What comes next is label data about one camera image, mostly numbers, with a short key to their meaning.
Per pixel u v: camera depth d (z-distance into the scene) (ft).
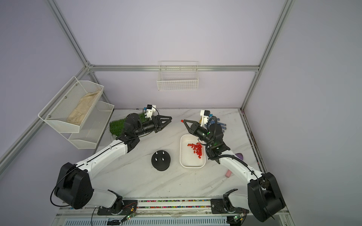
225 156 1.84
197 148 3.15
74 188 1.36
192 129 2.17
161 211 2.41
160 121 2.21
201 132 2.20
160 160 2.63
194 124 2.26
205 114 2.26
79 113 2.53
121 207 2.35
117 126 3.32
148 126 2.20
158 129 2.23
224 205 2.20
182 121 2.41
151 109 2.32
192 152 3.09
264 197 1.33
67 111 2.57
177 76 3.11
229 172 2.77
